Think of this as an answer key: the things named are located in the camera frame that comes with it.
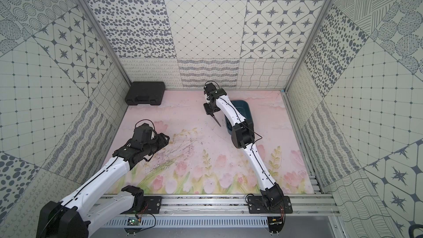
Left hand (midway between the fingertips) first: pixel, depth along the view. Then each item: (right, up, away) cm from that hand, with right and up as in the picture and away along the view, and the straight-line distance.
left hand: (165, 136), depth 83 cm
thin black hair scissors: (+24, +9, +24) cm, 35 cm away
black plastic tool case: (-25, +25, +34) cm, 50 cm away
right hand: (+23, +12, +22) cm, 34 cm away
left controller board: (-11, -35, -12) cm, 39 cm away
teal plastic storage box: (+44, +15, +21) cm, 50 cm away
